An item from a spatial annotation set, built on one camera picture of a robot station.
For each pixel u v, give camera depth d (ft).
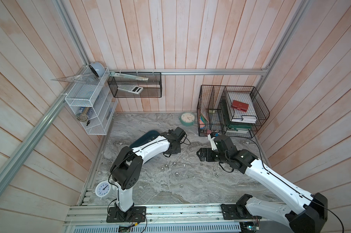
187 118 3.73
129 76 2.98
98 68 2.79
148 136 3.22
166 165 2.97
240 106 3.04
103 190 2.60
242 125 3.16
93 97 2.30
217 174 2.82
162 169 2.91
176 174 2.82
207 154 2.21
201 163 2.98
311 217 1.21
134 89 3.22
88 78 2.83
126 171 1.56
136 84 3.41
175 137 2.33
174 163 3.00
